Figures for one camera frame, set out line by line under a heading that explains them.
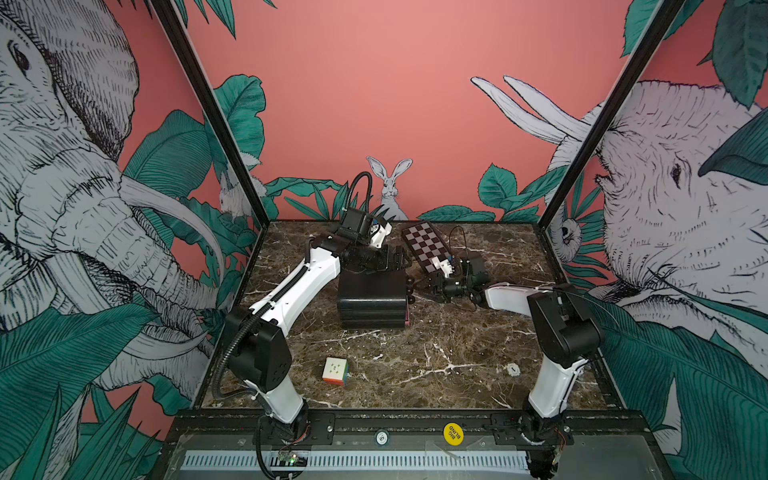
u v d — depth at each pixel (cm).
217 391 40
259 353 44
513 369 84
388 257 71
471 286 79
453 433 73
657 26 71
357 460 70
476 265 78
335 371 78
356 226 64
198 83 81
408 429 75
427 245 110
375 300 78
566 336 50
